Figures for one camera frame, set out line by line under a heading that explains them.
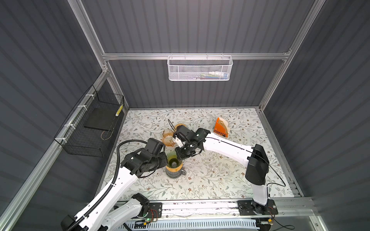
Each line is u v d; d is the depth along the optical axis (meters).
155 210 0.73
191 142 0.59
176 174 0.82
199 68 1.24
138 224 0.72
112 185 0.43
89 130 0.73
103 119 0.75
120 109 0.84
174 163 0.81
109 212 0.48
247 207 0.73
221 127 0.99
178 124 1.08
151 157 0.53
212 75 0.92
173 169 0.77
